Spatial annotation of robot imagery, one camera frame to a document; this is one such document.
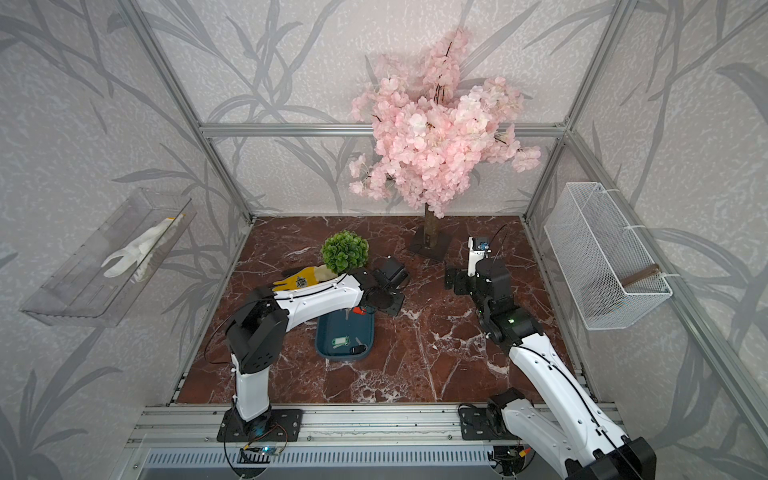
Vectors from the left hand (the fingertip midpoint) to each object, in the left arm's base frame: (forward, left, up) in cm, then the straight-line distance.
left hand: (397, 306), depth 90 cm
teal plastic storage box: (-8, +15, -3) cm, 17 cm away
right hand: (+3, -17, +19) cm, 26 cm away
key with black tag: (-11, +12, -5) cm, 17 cm away
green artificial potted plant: (+15, +17, +8) cm, 23 cm away
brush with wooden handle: (-8, -52, +30) cm, 61 cm away
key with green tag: (-9, +17, -5) cm, 20 cm away
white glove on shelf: (-2, +60, +26) cm, 65 cm away
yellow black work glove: (+12, +32, -4) cm, 34 cm away
